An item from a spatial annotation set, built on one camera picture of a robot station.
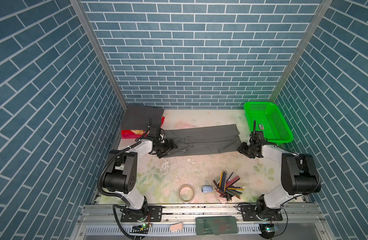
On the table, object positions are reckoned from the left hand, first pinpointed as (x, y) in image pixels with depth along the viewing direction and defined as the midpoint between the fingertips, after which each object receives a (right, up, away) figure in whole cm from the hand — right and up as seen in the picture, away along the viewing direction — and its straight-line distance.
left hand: (173, 148), depth 93 cm
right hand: (+43, 0, +4) cm, 43 cm away
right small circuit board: (+49, -35, -21) cm, 64 cm away
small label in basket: (+64, +13, +19) cm, 68 cm away
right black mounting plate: (+40, -29, -19) cm, 53 cm away
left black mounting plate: (-7, -30, -19) cm, 36 cm away
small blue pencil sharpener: (+20, -19, -14) cm, 31 cm away
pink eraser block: (+4, -33, -23) cm, 40 cm away
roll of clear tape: (+9, -22, -12) cm, 27 cm away
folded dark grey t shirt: (-31, +20, +23) cm, 43 cm away
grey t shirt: (+20, +4, +9) cm, 23 cm away
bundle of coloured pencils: (+29, -17, -17) cm, 37 cm away
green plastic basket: (+72, +18, +23) cm, 77 cm away
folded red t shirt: (-25, +9, +5) cm, 27 cm away
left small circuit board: (-14, -35, -22) cm, 43 cm away
